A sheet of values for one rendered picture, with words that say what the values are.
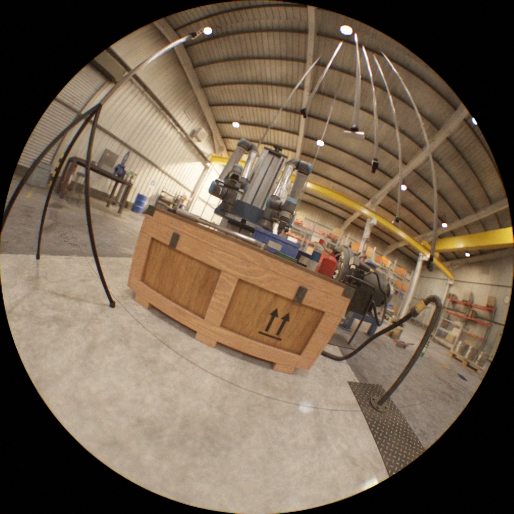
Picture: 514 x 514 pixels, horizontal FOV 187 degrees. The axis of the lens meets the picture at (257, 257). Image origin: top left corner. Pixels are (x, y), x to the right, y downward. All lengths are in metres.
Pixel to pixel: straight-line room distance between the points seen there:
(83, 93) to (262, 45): 6.97
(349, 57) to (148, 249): 8.27
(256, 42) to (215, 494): 9.39
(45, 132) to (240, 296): 7.65
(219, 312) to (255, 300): 0.15
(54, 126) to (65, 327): 7.25
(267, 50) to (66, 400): 9.14
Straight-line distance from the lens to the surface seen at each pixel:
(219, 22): 9.59
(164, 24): 10.57
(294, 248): 0.95
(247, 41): 9.15
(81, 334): 0.66
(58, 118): 7.70
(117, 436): 0.48
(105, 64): 8.15
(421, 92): 8.78
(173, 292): 0.72
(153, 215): 0.77
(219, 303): 0.62
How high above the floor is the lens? 0.46
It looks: 2 degrees down
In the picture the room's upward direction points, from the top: 23 degrees clockwise
